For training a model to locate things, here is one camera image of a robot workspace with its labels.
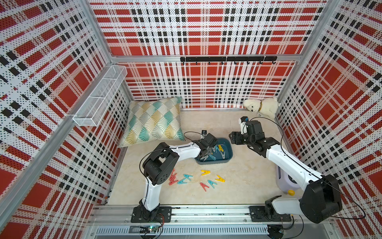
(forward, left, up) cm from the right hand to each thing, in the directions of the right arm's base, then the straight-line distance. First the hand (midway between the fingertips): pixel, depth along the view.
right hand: (236, 134), depth 85 cm
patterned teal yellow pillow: (+12, +51, 0) cm, 52 cm away
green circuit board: (-44, +45, -15) cm, 65 cm away
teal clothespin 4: (-22, +32, -16) cm, 42 cm away
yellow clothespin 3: (-16, +18, -17) cm, 29 cm away
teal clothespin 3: (-18, +29, -16) cm, 38 cm away
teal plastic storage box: (+1, +3, -14) cm, 14 cm away
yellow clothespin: (+1, +8, -16) cm, 18 cm away
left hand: (+1, +17, -15) cm, 23 cm away
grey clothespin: (-5, +6, -15) cm, 17 cm away
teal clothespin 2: (-22, +15, -17) cm, 31 cm away
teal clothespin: (-6, +13, -16) cm, 22 cm away
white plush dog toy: (+32, -31, -9) cm, 45 cm away
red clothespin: (-24, +20, -16) cm, 35 cm away
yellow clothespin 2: (-20, +10, -16) cm, 27 cm away
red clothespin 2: (-18, +38, -16) cm, 45 cm away
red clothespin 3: (-21, +38, -16) cm, 46 cm away
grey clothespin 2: (-7, +19, -16) cm, 25 cm away
